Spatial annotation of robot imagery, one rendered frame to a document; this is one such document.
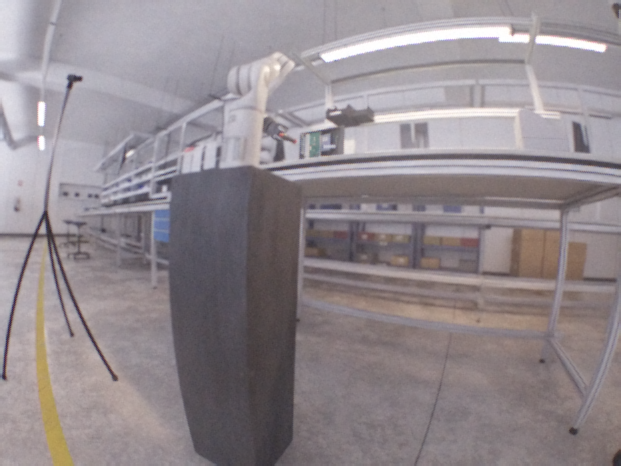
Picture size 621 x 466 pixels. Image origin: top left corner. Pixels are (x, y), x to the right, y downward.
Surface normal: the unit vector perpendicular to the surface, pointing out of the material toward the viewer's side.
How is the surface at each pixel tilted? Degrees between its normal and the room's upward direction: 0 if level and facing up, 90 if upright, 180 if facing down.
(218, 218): 90
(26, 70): 90
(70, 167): 90
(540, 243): 90
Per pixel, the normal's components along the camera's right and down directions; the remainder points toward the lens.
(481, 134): -0.54, -0.01
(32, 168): 0.84, 0.05
